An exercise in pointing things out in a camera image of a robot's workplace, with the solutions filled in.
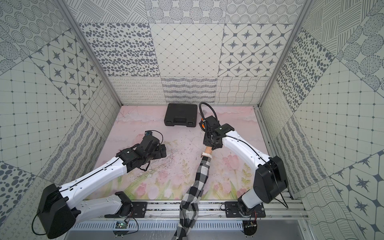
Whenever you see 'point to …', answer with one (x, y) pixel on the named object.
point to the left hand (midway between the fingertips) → (163, 150)
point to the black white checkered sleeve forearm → (189, 209)
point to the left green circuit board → (120, 224)
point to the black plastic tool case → (181, 114)
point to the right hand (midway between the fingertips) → (210, 144)
